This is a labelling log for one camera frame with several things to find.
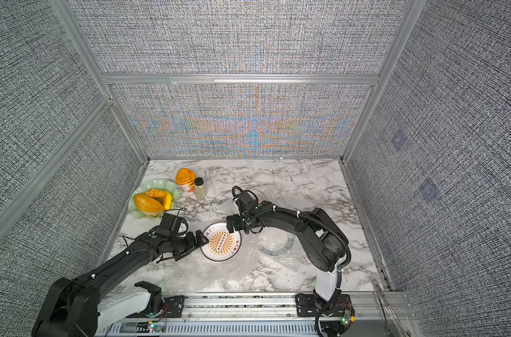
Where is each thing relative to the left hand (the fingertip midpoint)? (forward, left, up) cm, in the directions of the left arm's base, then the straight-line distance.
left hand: (204, 244), depth 84 cm
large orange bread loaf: (+17, +26, +3) cm, 31 cm away
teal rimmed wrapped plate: (+1, -29, -2) cm, 29 cm away
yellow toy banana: (+22, +19, 0) cm, 29 cm away
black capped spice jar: (+27, +5, -2) cm, 28 cm away
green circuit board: (-26, +16, -4) cm, 31 cm away
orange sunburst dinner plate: (+1, -7, -3) cm, 8 cm away
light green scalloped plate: (+31, +25, 0) cm, 40 cm away
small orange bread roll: (+22, +23, +4) cm, 32 cm away
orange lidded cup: (+30, +11, +6) cm, 32 cm away
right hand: (+10, -12, +1) cm, 15 cm away
